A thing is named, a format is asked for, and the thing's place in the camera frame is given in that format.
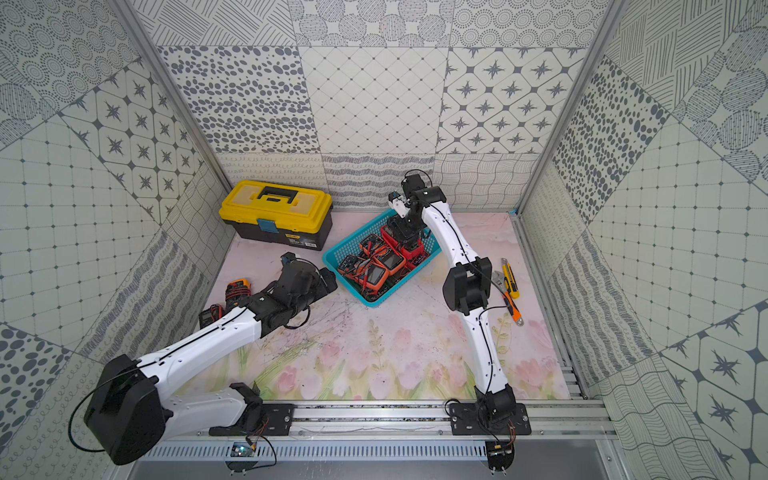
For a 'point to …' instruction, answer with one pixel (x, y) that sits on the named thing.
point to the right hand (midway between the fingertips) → (410, 232)
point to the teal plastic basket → (334, 258)
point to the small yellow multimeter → (236, 291)
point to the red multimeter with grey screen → (408, 253)
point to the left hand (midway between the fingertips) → (325, 275)
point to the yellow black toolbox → (278, 212)
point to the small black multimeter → (411, 242)
